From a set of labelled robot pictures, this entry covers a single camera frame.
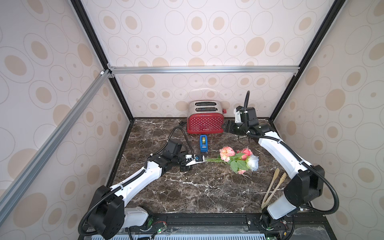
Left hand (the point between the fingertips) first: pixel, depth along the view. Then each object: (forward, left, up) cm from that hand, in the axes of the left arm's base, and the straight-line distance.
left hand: (200, 159), depth 79 cm
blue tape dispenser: (+16, -3, -14) cm, 22 cm away
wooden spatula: (-17, -34, -14) cm, 41 cm away
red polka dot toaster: (+32, -4, 0) cm, 32 cm away
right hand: (+18, -18, +7) cm, 26 cm away
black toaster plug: (+40, +13, -15) cm, 45 cm away
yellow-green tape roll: (+20, -3, -11) cm, 23 cm away
